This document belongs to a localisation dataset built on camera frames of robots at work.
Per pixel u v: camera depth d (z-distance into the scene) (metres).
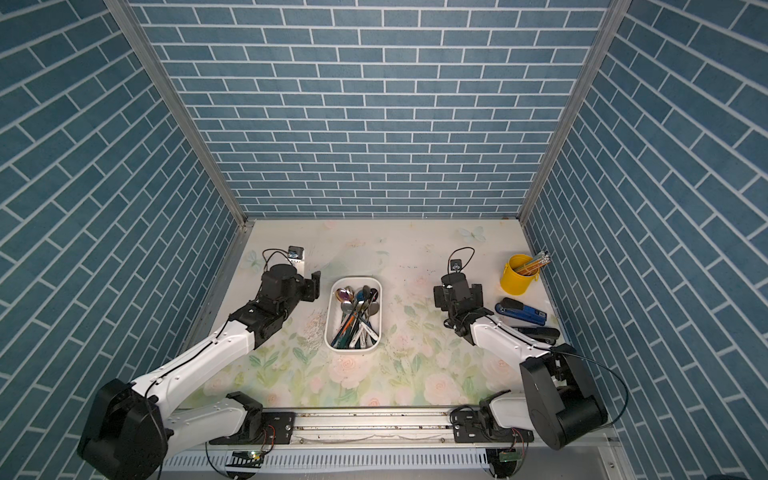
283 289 0.63
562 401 0.42
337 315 0.94
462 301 0.69
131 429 0.39
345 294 0.96
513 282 0.98
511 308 0.93
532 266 0.91
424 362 0.85
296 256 0.71
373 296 0.95
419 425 0.76
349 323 0.90
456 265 0.79
